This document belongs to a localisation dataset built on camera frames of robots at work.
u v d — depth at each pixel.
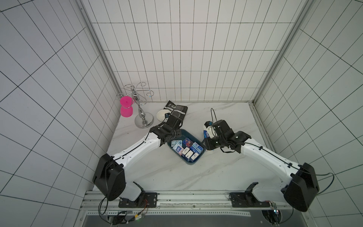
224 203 0.73
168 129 0.62
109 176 0.41
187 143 0.92
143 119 1.06
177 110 1.12
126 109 0.82
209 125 0.71
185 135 0.96
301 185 0.39
